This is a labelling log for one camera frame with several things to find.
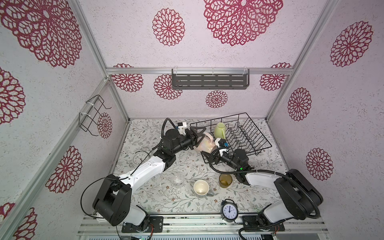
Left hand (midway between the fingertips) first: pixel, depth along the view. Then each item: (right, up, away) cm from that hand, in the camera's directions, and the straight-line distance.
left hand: (205, 131), depth 73 cm
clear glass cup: (-15, -28, +15) cm, 35 cm away
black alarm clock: (+12, -40, +3) cm, 42 cm away
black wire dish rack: (+25, 0, +36) cm, 44 cm away
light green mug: (+12, +1, +27) cm, 30 cm away
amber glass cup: (+13, -28, +14) cm, 34 cm away
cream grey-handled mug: (-1, -32, +11) cm, 34 cm away
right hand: (+2, -7, +8) cm, 10 cm away
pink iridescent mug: (+2, -6, +5) cm, 8 cm away
